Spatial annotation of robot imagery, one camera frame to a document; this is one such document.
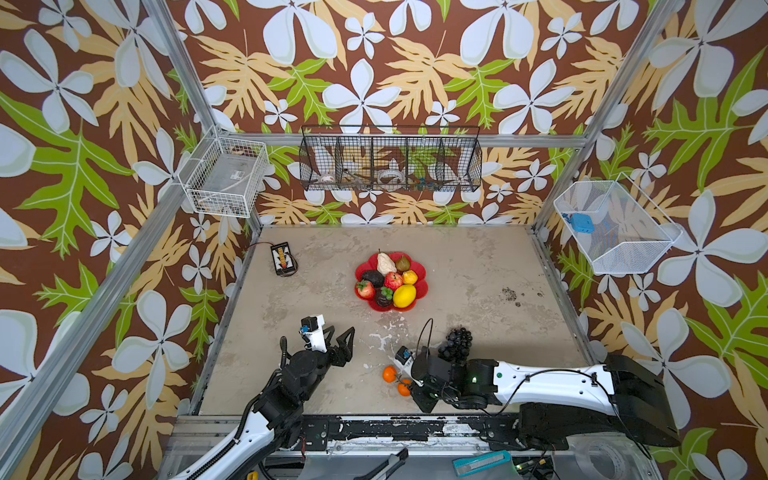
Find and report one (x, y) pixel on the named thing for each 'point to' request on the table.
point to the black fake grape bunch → (457, 349)
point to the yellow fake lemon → (404, 295)
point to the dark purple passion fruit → (381, 299)
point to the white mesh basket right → (619, 230)
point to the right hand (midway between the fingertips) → (406, 391)
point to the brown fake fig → (402, 264)
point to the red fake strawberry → (364, 289)
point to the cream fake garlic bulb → (385, 265)
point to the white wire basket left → (224, 175)
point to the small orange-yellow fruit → (409, 277)
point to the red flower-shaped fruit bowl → (421, 286)
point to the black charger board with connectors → (282, 258)
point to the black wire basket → (391, 158)
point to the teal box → (482, 462)
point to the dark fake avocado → (375, 277)
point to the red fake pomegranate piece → (393, 280)
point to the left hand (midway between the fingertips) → (343, 326)
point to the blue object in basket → (580, 222)
